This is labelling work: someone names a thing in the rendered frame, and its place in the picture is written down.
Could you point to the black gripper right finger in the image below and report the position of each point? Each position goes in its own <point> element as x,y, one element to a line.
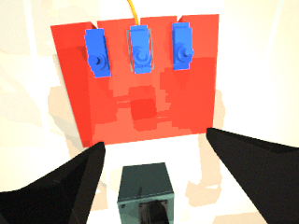
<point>267,171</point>

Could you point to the red flat plate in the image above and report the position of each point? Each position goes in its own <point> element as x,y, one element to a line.
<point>112,103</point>

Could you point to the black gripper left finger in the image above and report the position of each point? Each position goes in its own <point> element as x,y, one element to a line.
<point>63,196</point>

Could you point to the blue micro servo with orange cable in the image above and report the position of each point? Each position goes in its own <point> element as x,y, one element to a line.
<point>140,45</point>

